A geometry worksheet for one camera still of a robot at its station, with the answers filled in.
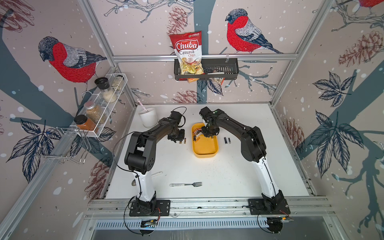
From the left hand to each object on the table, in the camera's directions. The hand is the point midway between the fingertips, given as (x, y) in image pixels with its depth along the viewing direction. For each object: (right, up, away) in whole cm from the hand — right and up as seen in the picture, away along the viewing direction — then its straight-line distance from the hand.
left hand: (183, 135), depth 97 cm
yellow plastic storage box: (+15, -7, -3) cm, 17 cm away
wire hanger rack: (-43, +1, -37) cm, 57 cm away
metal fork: (+9, -25, -16) cm, 31 cm away
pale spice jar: (-38, +33, -10) cm, 51 cm away
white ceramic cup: (-23, +11, +1) cm, 25 cm away
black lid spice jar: (-38, +24, -19) cm, 49 cm away
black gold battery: (-2, -5, +1) cm, 5 cm away
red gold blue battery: (+1, -4, +3) cm, 5 cm away
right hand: (+16, 0, +2) cm, 16 cm away
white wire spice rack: (-43, +22, -21) cm, 52 cm away
